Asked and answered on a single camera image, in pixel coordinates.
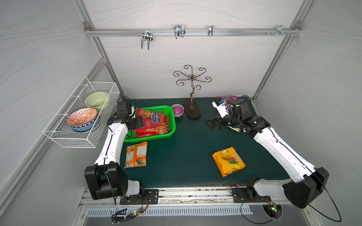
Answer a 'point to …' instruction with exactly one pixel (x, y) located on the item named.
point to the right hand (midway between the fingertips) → (212, 116)
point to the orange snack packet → (135, 155)
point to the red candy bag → (154, 123)
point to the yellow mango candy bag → (228, 161)
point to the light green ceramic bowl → (96, 100)
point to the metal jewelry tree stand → (191, 107)
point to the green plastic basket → (167, 110)
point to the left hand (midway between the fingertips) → (136, 123)
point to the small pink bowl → (178, 109)
